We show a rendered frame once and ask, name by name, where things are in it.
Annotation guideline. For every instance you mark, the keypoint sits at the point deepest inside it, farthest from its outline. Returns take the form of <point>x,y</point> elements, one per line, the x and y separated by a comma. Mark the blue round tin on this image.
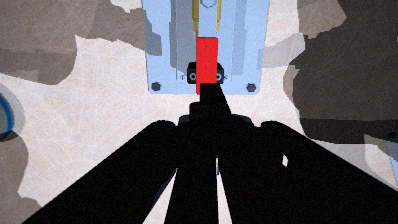
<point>6,118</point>

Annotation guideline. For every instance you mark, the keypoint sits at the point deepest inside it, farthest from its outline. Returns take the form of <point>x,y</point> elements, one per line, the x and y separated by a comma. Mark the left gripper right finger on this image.
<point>321,187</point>

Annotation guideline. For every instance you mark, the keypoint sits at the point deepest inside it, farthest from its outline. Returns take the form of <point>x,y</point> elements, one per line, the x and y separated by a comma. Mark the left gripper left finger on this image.
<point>123,188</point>

